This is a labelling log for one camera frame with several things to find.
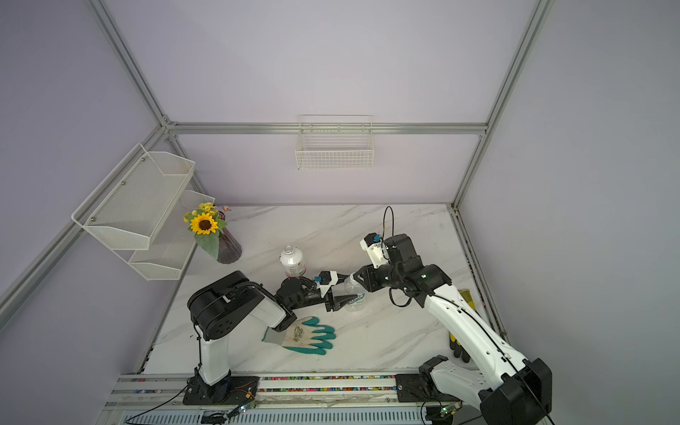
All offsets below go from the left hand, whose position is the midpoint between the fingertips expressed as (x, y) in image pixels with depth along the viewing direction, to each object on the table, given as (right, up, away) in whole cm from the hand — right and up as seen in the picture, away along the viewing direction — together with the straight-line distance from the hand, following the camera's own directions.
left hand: (354, 287), depth 82 cm
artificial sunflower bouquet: (-46, +19, -2) cm, 50 cm away
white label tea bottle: (-19, +8, -2) cm, 21 cm away
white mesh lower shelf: (-65, +13, +10) cm, 67 cm away
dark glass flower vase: (-46, +11, +13) cm, 49 cm away
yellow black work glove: (+31, -18, -2) cm, 36 cm away
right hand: (+2, +4, -7) cm, 8 cm away
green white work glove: (-16, -15, 0) cm, 22 cm away
